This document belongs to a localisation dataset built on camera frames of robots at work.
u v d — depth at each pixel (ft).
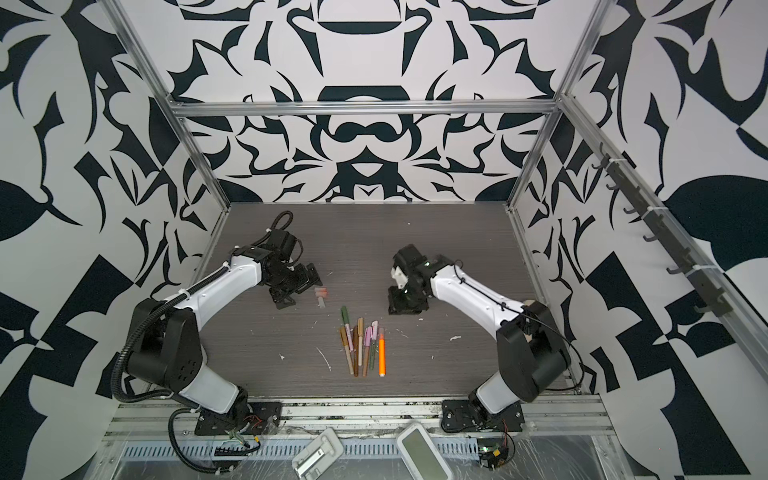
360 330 2.90
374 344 2.80
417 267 2.16
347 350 2.78
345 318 2.99
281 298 2.66
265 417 2.42
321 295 3.09
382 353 2.76
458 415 2.44
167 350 1.46
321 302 3.08
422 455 2.17
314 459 2.21
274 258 2.21
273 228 2.44
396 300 2.44
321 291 3.11
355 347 2.79
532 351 1.43
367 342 2.81
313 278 2.66
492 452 2.33
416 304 2.45
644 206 1.96
